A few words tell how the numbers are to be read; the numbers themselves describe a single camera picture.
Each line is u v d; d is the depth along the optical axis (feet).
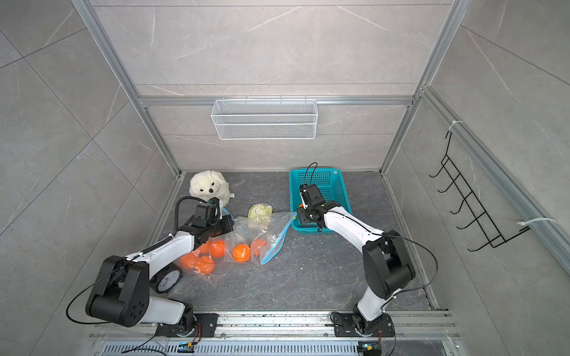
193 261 2.68
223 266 2.80
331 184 3.60
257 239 2.67
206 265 2.62
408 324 2.45
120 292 1.40
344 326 2.39
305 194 2.33
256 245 2.66
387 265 1.48
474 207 2.16
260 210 3.22
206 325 2.41
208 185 2.97
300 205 2.96
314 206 2.26
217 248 2.75
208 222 2.33
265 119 3.30
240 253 2.74
